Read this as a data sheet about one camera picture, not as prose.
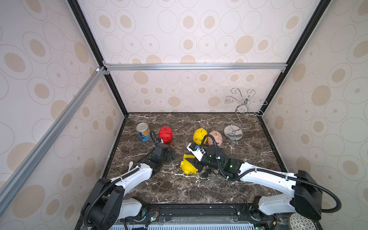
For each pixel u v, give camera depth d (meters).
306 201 0.40
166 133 0.95
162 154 0.69
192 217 0.73
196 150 0.63
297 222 0.70
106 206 0.41
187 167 0.82
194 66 0.89
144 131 0.95
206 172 0.87
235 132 1.06
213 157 0.57
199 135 0.97
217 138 0.93
